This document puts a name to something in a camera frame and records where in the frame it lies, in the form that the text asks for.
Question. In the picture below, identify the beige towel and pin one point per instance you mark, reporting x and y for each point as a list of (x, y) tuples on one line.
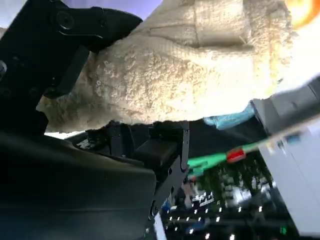
[(175, 75)]

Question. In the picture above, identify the grey box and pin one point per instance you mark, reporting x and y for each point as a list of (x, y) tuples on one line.
[(285, 110)]

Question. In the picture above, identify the teal cloth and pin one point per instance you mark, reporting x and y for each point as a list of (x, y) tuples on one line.
[(230, 117)]

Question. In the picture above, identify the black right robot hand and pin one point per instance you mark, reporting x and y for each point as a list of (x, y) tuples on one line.
[(62, 187)]

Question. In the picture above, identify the orange toy bread roll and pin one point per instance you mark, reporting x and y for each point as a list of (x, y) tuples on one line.
[(303, 11)]

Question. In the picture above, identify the white cabinet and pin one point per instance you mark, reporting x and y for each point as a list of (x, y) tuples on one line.
[(297, 180)]

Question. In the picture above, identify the red clip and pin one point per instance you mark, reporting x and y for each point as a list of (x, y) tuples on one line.
[(236, 155)]

